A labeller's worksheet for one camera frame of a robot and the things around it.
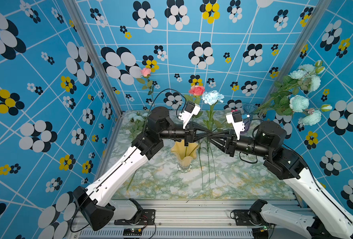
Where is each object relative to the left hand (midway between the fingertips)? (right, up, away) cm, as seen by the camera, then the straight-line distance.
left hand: (212, 132), depth 53 cm
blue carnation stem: (+1, -12, +44) cm, 46 cm away
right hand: (0, -2, +2) cm, 2 cm away
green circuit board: (-35, -50, +19) cm, 64 cm away
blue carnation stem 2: (+6, -22, +38) cm, 45 cm away
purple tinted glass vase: (+33, +12, +44) cm, 57 cm away
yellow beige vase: (-9, -15, +32) cm, 36 cm away
